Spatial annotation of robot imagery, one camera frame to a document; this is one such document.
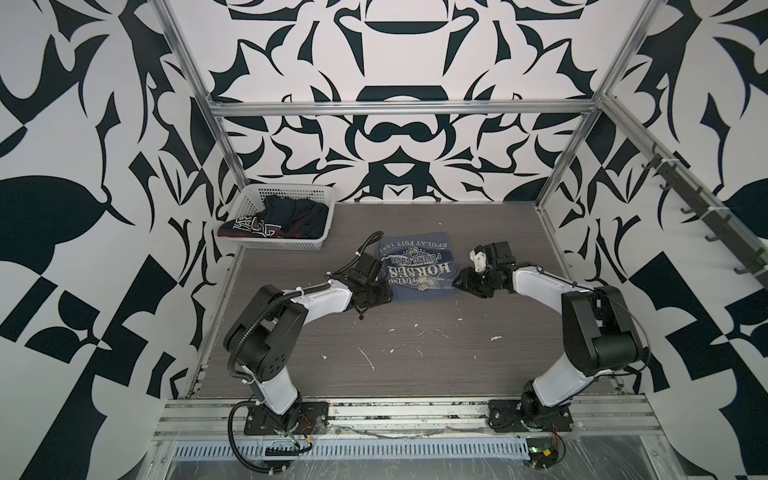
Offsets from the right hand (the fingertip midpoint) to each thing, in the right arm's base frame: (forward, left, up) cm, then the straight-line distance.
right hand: (460, 281), depth 94 cm
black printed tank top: (+21, +58, +7) cm, 62 cm away
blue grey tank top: (+7, +13, -2) cm, 15 cm away
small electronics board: (-43, -13, -6) cm, 45 cm away
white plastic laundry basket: (+32, +74, +6) cm, 81 cm away
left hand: (-3, +21, +1) cm, 21 cm away
